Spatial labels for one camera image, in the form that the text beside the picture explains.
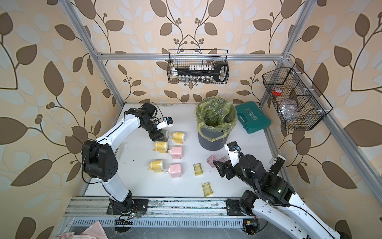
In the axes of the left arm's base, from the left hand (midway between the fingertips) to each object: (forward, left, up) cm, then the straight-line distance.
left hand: (159, 131), depth 88 cm
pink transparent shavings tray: (-12, -31, -14) cm, 36 cm away
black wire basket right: (+3, -73, +22) cm, 77 cm away
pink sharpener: (-10, -11, -7) cm, 16 cm away
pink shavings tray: (-11, -39, -13) cm, 43 cm away
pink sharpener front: (-21, -11, -8) cm, 25 cm away
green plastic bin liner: (+6, -33, +10) cm, 35 cm away
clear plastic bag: (-2, -66, +22) cm, 70 cm away
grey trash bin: (-3, -30, -10) cm, 31 cm away
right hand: (-21, -34, +9) cm, 41 cm away
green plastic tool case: (+18, -62, -8) cm, 65 cm away
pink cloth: (-47, +24, -14) cm, 55 cm away
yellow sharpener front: (-19, -1, -7) cm, 20 cm away
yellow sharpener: (0, -11, -8) cm, 14 cm away
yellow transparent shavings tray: (-18, -24, -14) cm, 33 cm away
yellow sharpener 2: (-7, -1, -7) cm, 10 cm away
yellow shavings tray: (-28, -29, -14) cm, 43 cm away
